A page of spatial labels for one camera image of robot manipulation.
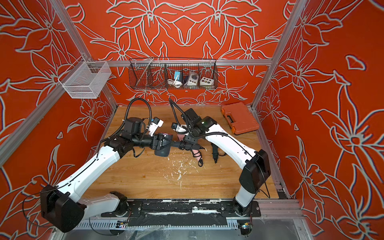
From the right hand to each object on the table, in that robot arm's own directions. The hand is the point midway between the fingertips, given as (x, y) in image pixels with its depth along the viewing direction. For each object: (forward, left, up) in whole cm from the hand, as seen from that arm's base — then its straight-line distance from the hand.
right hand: (186, 132), depth 80 cm
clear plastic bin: (+28, +63, +15) cm, 70 cm away
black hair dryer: (-11, +8, +8) cm, 16 cm away
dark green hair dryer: (-1, -17, -17) cm, 24 cm away
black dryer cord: (-10, 0, +3) cm, 11 cm away
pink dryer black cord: (-9, -8, -17) cm, 21 cm away
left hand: (-9, +8, +5) cm, 12 cm away
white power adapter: (+31, -3, +13) cm, 34 cm away
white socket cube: (+34, -11, +10) cm, 37 cm away
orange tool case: (+31, -40, -23) cm, 56 cm away
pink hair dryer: (-4, -5, -15) cm, 17 cm away
